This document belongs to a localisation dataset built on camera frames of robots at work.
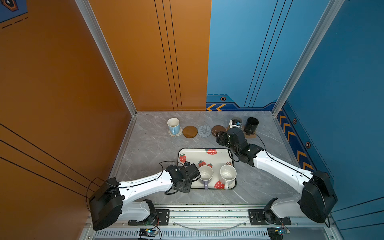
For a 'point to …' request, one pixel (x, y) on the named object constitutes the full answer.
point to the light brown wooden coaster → (190, 131)
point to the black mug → (251, 125)
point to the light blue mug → (174, 125)
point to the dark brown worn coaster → (217, 128)
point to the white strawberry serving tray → (232, 183)
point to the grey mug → (237, 121)
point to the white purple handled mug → (206, 173)
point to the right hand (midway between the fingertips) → (218, 134)
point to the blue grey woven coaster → (204, 131)
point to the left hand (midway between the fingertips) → (186, 185)
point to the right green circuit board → (277, 233)
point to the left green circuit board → (150, 232)
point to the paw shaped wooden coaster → (250, 136)
